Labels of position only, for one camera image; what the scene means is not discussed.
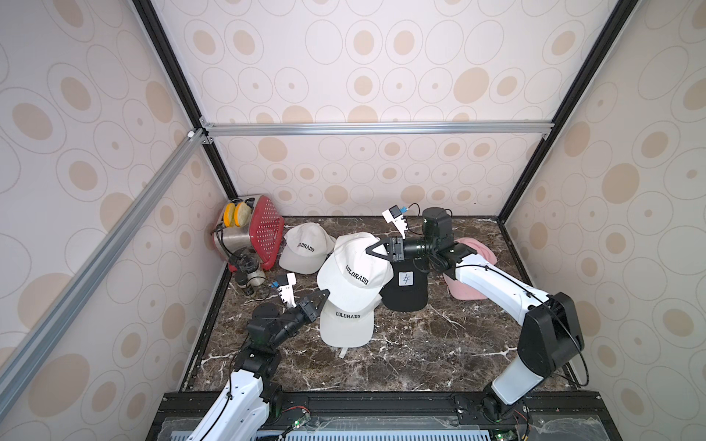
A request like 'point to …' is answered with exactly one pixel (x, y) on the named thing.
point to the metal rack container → (232, 232)
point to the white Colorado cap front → (347, 329)
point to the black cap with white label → (408, 289)
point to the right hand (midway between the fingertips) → (365, 259)
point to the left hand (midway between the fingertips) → (335, 296)
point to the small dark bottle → (241, 278)
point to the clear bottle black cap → (248, 262)
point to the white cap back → (306, 249)
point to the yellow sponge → (237, 214)
